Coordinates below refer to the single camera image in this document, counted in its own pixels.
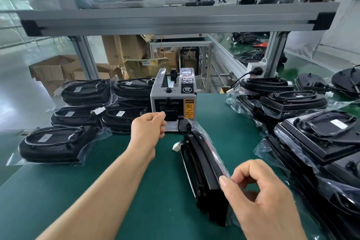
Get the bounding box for person's left hand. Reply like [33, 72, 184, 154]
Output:
[128, 111, 168, 162]

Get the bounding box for person's right hand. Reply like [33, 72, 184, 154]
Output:
[218, 159, 308, 240]

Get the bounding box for group of bagged black lamps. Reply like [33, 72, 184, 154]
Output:
[228, 76, 360, 240]

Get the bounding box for unbagged black lamps with cables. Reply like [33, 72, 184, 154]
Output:
[295, 65, 360, 100]

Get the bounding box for person's left forearm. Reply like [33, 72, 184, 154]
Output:
[36, 147, 155, 240]

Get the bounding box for grey tape dispenser machine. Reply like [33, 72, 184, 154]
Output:
[150, 67, 198, 132]

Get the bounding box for grey metal shelf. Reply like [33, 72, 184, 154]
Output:
[17, 2, 340, 38]

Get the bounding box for white power socket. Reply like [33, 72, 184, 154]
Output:
[247, 61, 266, 77]

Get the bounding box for white flat scale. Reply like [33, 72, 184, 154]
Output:
[96, 0, 165, 9]

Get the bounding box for black phone on shelf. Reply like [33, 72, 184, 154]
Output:
[184, 0, 215, 6]

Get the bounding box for white handset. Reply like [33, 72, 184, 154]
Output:
[75, 0, 98, 10]

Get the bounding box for window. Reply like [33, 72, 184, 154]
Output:
[0, 0, 35, 47]

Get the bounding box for bundle of black cables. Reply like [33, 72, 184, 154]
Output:
[233, 48, 265, 65]

